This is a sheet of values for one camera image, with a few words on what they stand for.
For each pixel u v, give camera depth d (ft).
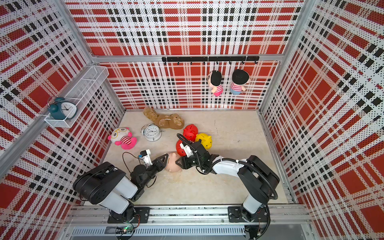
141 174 2.18
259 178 1.50
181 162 2.52
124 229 2.29
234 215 2.36
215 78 3.13
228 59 2.98
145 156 2.56
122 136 3.15
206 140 2.98
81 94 2.57
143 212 2.48
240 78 3.07
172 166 2.66
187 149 2.55
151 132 3.34
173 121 3.32
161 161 2.68
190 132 3.16
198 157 2.18
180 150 2.96
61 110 2.02
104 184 1.51
